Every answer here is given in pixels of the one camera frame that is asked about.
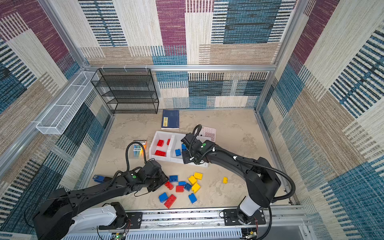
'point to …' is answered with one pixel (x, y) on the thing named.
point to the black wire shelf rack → (127, 90)
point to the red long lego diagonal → (168, 185)
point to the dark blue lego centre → (187, 187)
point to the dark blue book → (170, 119)
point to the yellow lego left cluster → (192, 179)
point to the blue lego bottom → (192, 198)
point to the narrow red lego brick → (168, 141)
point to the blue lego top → (178, 152)
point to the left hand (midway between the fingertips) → (168, 179)
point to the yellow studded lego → (198, 175)
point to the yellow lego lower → (195, 187)
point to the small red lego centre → (179, 188)
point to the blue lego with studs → (173, 178)
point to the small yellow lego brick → (225, 180)
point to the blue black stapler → (101, 179)
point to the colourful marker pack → (138, 151)
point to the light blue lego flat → (182, 183)
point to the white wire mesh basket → (52, 121)
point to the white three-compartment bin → (168, 146)
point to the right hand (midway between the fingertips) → (190, 158)
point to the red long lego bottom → (170, 201)
